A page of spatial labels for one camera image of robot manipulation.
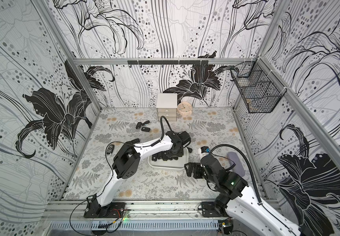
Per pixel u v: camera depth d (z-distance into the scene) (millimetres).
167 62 902
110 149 948
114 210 729
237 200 477
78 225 701
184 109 1147
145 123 1094
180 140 685
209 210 725
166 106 1021
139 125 1073
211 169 528
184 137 757
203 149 656
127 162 538
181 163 881
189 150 925
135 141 983
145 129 1043
